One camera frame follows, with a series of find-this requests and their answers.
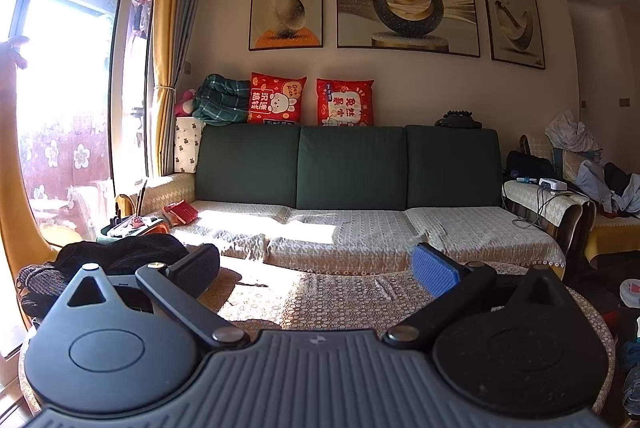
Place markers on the pile of clothes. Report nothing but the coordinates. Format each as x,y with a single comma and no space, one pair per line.
570,132

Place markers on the cream lace armrest cover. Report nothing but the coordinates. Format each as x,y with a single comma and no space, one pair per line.
530,200

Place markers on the balcony clothes rack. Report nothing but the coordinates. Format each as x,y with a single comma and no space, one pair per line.
142,2

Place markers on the black massager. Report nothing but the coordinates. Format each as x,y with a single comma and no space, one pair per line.
457,121

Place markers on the blue white tube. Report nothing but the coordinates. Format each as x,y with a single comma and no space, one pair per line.
527,180

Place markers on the yellow seat cloth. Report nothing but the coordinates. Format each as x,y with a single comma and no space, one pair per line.
612,235

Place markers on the yellow curtain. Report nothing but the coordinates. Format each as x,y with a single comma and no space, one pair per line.
167,7

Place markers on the white device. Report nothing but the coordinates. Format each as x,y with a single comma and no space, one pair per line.
552,184

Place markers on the grey knit cloth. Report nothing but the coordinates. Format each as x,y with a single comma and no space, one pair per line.
40,280

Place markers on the wooden armchair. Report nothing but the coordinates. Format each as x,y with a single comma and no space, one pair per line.
577,228

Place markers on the small painting with orange top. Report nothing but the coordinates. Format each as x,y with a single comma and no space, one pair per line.
514,22

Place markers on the cream lace sofa cover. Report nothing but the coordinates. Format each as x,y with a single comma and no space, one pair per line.
375,233

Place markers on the red floral blanket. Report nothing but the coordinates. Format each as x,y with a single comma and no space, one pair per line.
65,157

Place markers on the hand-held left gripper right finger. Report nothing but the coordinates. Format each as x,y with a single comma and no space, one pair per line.
435,270

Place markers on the bear-print pillow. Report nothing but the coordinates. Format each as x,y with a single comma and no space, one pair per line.
186,145

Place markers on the red book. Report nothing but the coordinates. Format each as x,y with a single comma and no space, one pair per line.
181,213

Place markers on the red printed cushion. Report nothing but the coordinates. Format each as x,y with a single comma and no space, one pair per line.
345,102
275,97

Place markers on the black bag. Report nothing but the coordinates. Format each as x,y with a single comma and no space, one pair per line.
530,165

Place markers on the black knit cloth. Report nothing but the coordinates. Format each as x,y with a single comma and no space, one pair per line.
125,253

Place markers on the dark window frame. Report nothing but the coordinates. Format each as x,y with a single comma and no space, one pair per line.
122,32

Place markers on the pink plush toy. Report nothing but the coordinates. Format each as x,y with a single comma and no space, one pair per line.
182,105

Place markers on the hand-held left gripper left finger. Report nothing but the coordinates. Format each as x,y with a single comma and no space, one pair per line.
197,268

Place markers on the round plastic container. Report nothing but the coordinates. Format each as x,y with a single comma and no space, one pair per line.
631,293

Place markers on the green plaid blanket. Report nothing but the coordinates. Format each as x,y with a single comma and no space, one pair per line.
220,100

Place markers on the small painting with orange base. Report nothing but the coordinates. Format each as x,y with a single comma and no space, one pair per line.
286,5

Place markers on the green sofa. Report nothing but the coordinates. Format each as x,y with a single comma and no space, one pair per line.
350,167

